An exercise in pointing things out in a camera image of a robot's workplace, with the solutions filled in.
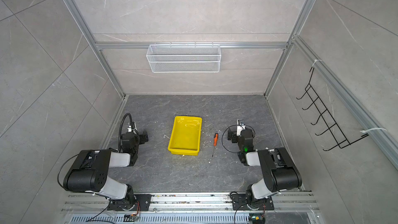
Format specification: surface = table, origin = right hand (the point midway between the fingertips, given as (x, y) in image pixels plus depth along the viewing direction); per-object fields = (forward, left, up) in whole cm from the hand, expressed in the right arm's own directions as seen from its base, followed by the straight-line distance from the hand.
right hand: (237, 126), depth 94 cm
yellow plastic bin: (-4, +33, -5) cm, 33 cm away
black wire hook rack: (-24, -32, +26) cm, 48 cm away
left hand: (0, +63, +1) cm, 63 cm away
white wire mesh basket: (+39, +44, +24) cm, 64 cm away
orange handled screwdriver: (-6, +14, -5) cm, 16 cm away
